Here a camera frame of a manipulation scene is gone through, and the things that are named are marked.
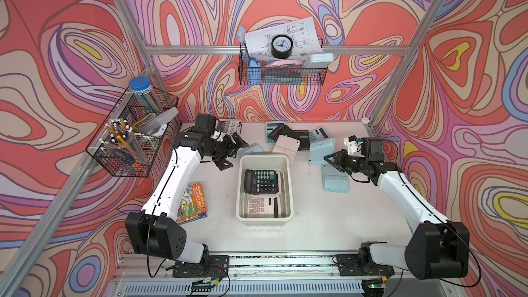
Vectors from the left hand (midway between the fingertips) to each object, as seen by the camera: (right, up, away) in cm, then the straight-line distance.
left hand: (244, 150), depth 76 cm
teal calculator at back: (+10, +11, +39) cm, 42 cm away
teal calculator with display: (+37, +7, +35) cm, 52 cm away
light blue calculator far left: (+2, -1, +29) cm, 29 cm away
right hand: (+33, -5, +6) cm, 34 cm away
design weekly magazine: (-13, +12, +38) cm, 42 cm away
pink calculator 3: (+19, +1, +27) cm, 33 cm away
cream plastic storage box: (+14, -6, +16) cm, 22 cm away
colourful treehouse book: (-22, -23, +8) cm, 33 cm away
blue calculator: (+31, 0, +12) cm, 33 cm away
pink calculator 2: (+14, -15, +15) cm, 25 cm away
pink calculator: (+7, -24, +10) cm, 28 cm away
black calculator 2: (+27, +7, +35) cm, 45 cm away
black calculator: (+6, -15, +15) cm, 22 cm away
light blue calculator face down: (+40, -14, +18) cm, 46 cm away
